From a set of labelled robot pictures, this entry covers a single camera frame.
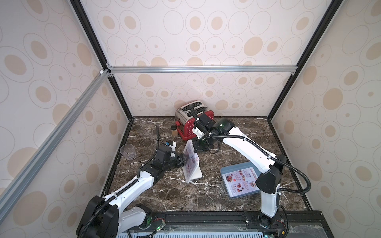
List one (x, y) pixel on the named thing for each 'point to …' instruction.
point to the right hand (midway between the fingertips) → (198, 148)
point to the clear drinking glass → (128, 150)
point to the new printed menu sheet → (241, 181)
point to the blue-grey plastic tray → (238, 166)
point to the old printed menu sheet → (193, 162)
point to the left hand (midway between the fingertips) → (189, 157)
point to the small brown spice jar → (174, 129)
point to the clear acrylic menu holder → (197, 173)
